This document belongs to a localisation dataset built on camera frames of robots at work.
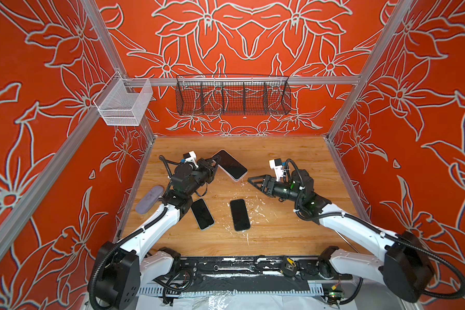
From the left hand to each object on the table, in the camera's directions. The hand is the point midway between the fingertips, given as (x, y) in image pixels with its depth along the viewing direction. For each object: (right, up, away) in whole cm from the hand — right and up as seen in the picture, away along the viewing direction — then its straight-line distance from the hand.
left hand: (221, 156), depth 73 cm
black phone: (+8, -28, +15) cm, 32 cm away
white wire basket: (-50, +27, +20) cm, 60 cm away
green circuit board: (+41, -51, -5) cm, 66 cm away
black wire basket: (+4, +32, +25) cm, 41 cm away
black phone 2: (+4, -4, +2) cm, 6 cm away
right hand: (+10, -11, -2) cm, 15 cm away
